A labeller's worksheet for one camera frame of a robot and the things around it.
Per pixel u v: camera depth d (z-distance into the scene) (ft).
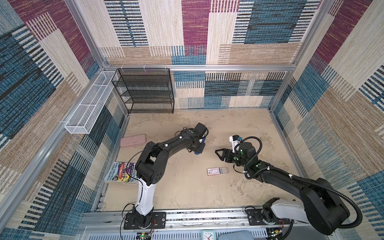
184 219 2.48
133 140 3.35
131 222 2.37
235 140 2.55
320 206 1.37
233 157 2.46
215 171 2.91
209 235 2.24
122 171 2.85
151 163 1.72
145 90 3.63
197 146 2.67
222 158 2.53
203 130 2.56
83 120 3.00
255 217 2.40
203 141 3.28
